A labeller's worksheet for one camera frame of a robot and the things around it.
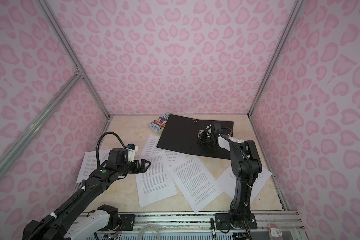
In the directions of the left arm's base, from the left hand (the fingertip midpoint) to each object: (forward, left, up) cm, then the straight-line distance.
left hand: (145, 161), depth 81 cm
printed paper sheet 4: (-8, -28, -12) cm, 32 cm away
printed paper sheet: (+6, +39, -13) cm, 41 cm away
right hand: (+19, -30, -6) cm, 36 cm away
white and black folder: (+25, -20, -10) cm, 33 cm away
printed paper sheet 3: (+9, -13, -13) cm, 21 cm away
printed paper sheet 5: (-7, -46, -13) cm, 49 cm away
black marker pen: (-30, -34, -12) cm, 47 cm away
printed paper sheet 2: (-8, -5, -13) cm, 16 cm away
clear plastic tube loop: (-30, 0, -13) cm, 32 cm away
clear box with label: (-32, -63, -10) cm, 71 cm away
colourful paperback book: (+36, -2, -11) cm, 37 cm away
